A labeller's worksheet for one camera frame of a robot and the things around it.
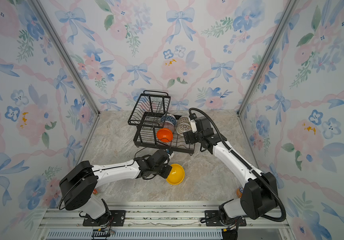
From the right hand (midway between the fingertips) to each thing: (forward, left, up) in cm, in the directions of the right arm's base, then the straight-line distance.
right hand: (193, 130), depth 85 cm
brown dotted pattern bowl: (+21, +4, -15) cm, 26 cm away
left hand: (-17, +12, -14) cm, 25 cm away
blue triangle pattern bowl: (+23, +15, -13) cm, 30 cm away
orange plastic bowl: (+7, +17, -14) cm, 23 cm away
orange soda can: (-29, -23, -14) cm, 40 cm away
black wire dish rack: (-1, +20, +3) cm, 21 cm away
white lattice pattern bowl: (+13, +7, -16) cm, 22 cm away
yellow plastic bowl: (-21, +9, -14) cm, 26 cm away
